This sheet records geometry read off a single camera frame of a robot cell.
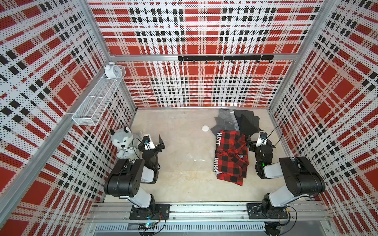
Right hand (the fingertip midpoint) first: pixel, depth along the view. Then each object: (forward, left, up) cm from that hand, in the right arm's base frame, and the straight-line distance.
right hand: (258, 135), depth 91 cm
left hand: (-1, +65, +3) cm, 65 cm away
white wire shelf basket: (+12, +107, +11) cm, 108 cm away
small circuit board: (-46, +63, -7) cm, 79 cm away
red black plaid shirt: (-11, +16, -8) cm, 21 cm away
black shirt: (+17, 0, -8) cm, 19 cm away
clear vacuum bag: (+17, +17, -5) cm, 25 cm away
